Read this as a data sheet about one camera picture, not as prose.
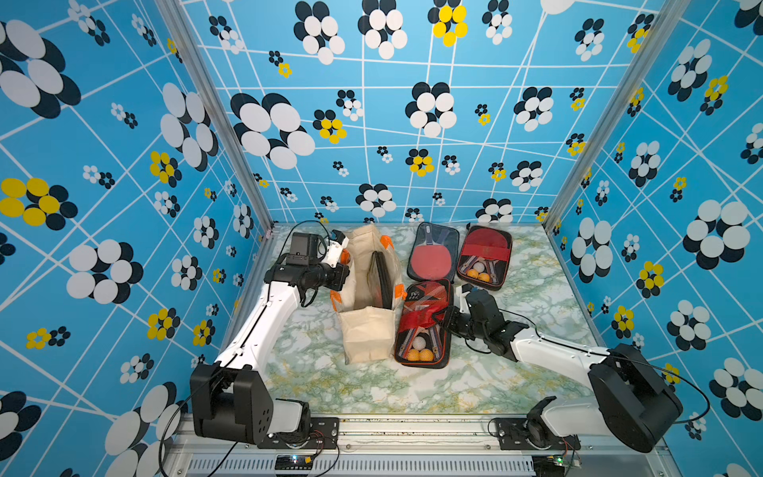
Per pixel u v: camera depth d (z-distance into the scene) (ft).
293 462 2.37
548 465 2.27
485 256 3.47
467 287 2.69
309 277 1.93
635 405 1.37
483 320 2.22
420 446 2.38
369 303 3.27
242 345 1.45
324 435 2.38
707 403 1.38
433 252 3.57
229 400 1.32
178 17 2.27
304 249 2.06
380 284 2.71
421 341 2.77
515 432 2.42
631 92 2.64
